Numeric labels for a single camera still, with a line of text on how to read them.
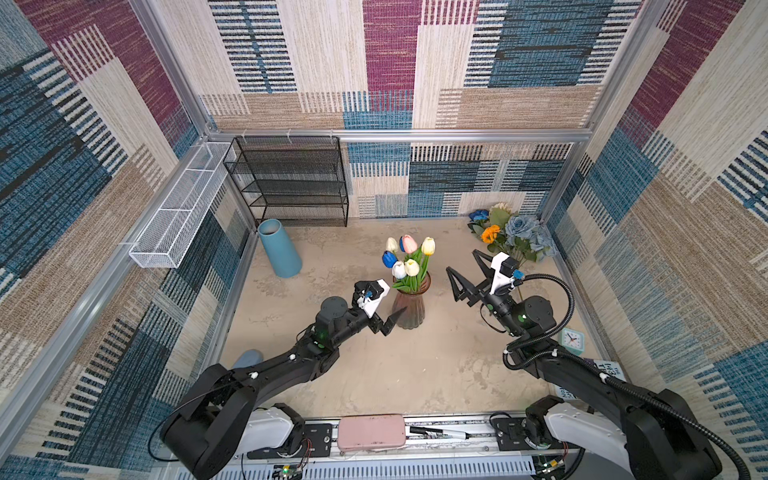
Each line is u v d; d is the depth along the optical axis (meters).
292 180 1.10
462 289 0.66
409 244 0.74
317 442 0.73
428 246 0.73
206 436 0.41
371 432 0.74
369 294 0.65
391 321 0.71
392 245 0.81
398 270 0.70
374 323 0.71
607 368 0.83
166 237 0.71
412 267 0.68
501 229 1.04
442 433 0.74
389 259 0.71
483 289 0.65
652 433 0.40
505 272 0.61
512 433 0.74
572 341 0.87
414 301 0.91
